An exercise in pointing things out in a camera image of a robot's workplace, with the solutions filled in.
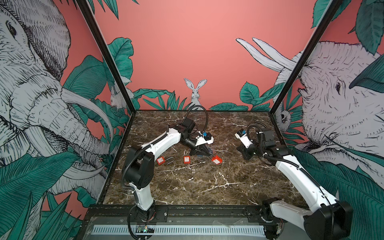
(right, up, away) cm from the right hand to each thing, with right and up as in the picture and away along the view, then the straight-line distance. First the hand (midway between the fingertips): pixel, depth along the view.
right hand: (237, 145), depth 79 cm
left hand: (-16, -3, -2) cm, 16 cm away
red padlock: (-28, -11, +13) cm, 33 cm away
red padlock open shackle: (-37, -9, +14) cm, 41 cm away
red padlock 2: (-11, -7, -3) cm, 14 cm away
